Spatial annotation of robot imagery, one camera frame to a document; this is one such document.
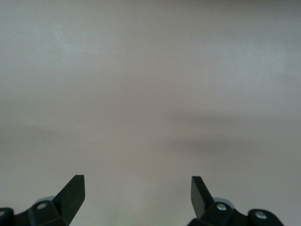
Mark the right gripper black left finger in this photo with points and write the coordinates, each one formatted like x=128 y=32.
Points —
x=70 y=202

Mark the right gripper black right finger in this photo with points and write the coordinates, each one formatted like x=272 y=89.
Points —
x=202 y=202

